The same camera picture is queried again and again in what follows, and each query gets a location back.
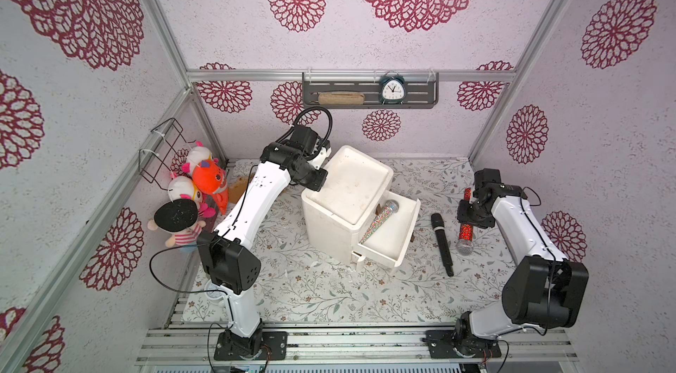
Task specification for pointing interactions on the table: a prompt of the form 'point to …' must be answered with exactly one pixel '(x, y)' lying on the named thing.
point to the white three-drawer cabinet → (334, 217)
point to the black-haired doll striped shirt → (179, 216)
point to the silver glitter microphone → (390, 207)
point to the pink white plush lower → (182, 187)
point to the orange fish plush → (209, 178)
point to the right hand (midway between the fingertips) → (468, 215)
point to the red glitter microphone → (465, 245)
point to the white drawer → (389, 233)
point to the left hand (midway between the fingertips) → (317, 182)
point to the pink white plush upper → (196, 155)
